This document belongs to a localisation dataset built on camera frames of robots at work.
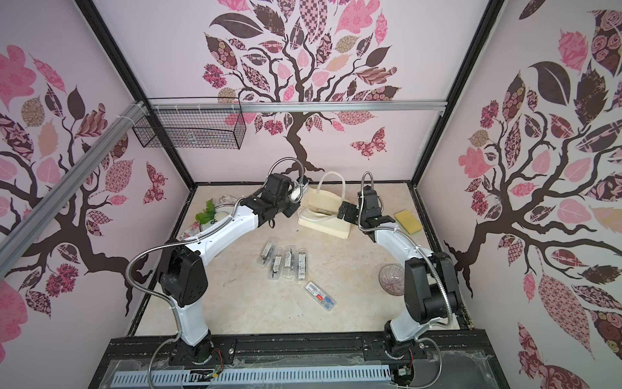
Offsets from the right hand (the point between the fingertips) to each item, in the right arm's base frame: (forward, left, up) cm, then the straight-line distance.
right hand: (351, 208), depth 92 cm
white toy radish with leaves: (+7, +62, -10) cm, 63 cm away
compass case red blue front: (-31, +10, -14) cm, 35 cm away
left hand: (+1, +23, +5) cm, 23 cm away
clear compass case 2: (-16, +24, -12) cm, 32 cm away
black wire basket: (+29, +63, +21) cm, 72 cm away
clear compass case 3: (-18, +19, -12) cm, 29 cm away
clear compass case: (-11, +34, -13) cm, 38 cm away
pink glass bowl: (-23, -14, -14) cm, 30 cm away
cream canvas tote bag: (+12, +12, -12) cm, 21 cm away
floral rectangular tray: (+10, +56, -11) cm, 58 cm away
